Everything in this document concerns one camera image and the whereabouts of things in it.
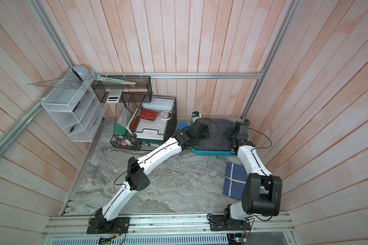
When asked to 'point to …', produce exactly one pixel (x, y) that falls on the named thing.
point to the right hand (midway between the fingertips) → (229, 130)
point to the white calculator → (114, 95)
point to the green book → (120, 129)
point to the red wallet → (148, 115)
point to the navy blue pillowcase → (236, 178)
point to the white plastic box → (159, 104)
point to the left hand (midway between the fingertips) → (206, 131)
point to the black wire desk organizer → (144, 126)
